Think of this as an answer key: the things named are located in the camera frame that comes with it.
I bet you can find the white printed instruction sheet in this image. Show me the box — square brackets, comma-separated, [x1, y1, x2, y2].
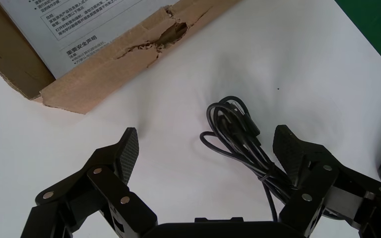
[0, 0, 182, 80]

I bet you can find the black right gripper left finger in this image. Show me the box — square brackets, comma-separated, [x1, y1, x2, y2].
[21, 127, 159, 238]

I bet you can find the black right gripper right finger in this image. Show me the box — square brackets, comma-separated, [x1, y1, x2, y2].
[272, 124, 381, 238]

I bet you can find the brown cardboard storage box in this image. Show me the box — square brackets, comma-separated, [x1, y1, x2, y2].
[0, 0, 241, 115]

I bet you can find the coiled black accessory cable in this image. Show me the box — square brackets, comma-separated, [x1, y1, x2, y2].
[199, 95, 297, 225]

